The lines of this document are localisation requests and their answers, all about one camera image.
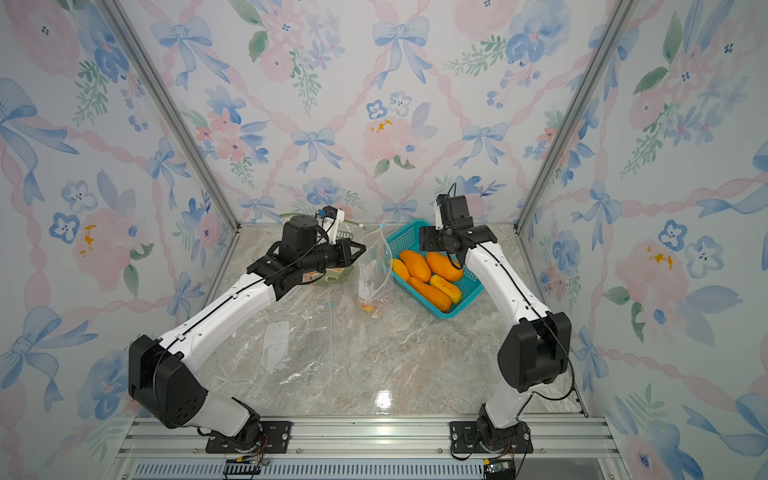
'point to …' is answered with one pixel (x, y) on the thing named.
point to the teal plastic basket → (406, 236)
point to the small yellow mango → (446, 289)
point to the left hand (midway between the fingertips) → (368, 245)
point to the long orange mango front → (434, 296)
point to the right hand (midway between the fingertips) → (435, 235)
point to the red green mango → (367, 307)
